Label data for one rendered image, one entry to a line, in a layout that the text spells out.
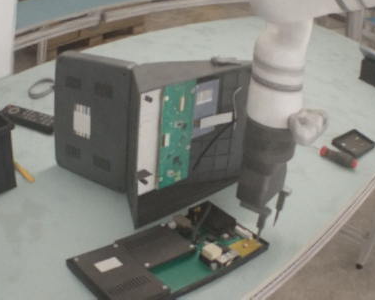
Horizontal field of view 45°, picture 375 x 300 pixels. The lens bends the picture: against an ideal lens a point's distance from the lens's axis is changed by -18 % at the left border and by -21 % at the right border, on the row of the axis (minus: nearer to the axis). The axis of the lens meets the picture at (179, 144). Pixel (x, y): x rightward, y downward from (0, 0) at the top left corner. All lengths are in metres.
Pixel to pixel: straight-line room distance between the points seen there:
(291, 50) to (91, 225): 0.38
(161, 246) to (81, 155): 0.23
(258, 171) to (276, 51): 0.16
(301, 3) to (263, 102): 0.15
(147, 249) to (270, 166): 0.19
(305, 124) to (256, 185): 0.11
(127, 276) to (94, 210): 0.19
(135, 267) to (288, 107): 0.27
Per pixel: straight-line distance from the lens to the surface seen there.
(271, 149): 0.64
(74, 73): 0.79
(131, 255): 0.67
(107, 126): 0.78
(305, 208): 0.84
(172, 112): 0.71
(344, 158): 0.98
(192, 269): 0.68
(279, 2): 0.56
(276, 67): 0.60
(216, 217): 0.74
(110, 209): 0.79
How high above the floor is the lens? 1.47
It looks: 29 degrees down
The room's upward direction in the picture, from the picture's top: 5 degrees clockwise
